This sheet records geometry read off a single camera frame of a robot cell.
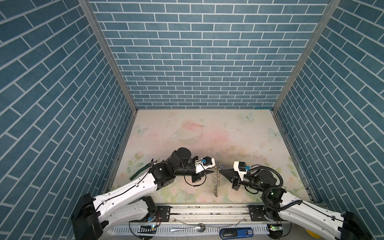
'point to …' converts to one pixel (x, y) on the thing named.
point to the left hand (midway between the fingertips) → (212, 169)
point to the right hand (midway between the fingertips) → (219, 170)
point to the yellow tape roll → (313, 234)
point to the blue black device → (226, 233)
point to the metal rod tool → (200, 227)
